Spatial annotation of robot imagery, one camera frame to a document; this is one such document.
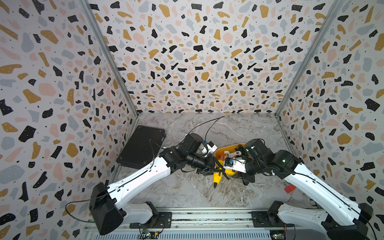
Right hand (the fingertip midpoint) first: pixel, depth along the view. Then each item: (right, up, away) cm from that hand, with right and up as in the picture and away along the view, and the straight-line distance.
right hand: (233, 170), depth 69 cm
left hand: (-5, +1, -7) cm, 9 cm away
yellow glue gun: (-8, 0, -9) cm, 12 cm away
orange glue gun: (-2, +1, +26) cm, 26 cm away
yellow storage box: (+3, +6, +25) cm, 26 cm away
